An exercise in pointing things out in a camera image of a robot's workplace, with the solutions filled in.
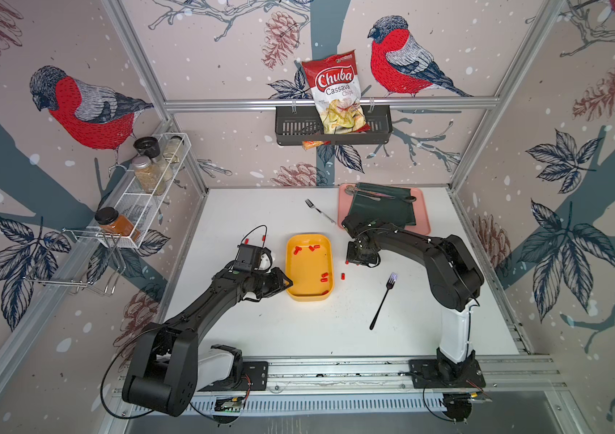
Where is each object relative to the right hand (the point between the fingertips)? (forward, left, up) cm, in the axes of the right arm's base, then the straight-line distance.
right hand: (352, 259), depth 96 cm
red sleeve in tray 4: (-8, +10, -1) cm, 13 cm away
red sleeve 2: (+7, +41, -1) cm, 42 cm away
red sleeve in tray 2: (+5, +15, -1) cm, 16 cm away
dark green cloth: (+26, -20, -2) cm, 32 cm away
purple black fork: (-8, -13, -2) cm, 16 cm away
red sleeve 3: (-6, +4, -2) cm, 7 cm away
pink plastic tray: (+27, -31, -2) cm, 41 cm away
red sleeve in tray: (+4, +21, -1) cm, 21 cm away
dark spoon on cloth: (+33, -13, -1) cm, 36 cm away
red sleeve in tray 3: (-6, +10, -1) cm, 12 cm away
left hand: (-12, +20, +7) cm, 24 cm away
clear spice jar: (+18, +60, +34) cm, 71 cm away
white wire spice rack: (-1, +65, +30) cm, 72 cm away
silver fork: (+26, +16, -1) cm, 31 cm away
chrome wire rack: (-22, +64, +35) cm, 76 cm away
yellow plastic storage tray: (-1, +16, -3) cm, 17 cm away
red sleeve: (+8, +35, 0) cm, 36 cm away
